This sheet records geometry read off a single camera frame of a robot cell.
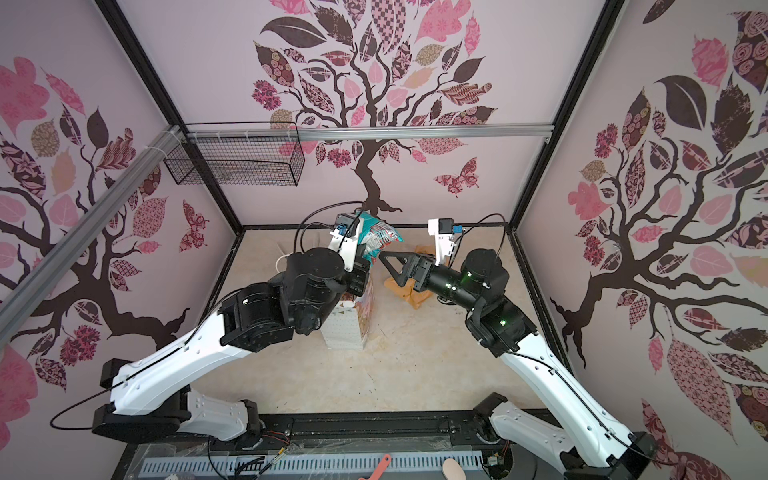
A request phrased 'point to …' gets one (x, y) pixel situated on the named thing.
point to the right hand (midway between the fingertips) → (391, 255)
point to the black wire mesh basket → (242, 153)
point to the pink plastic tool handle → (380, 468)
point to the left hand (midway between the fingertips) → (360, 250)
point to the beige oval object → (452, 470)
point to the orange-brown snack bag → (406, 291)
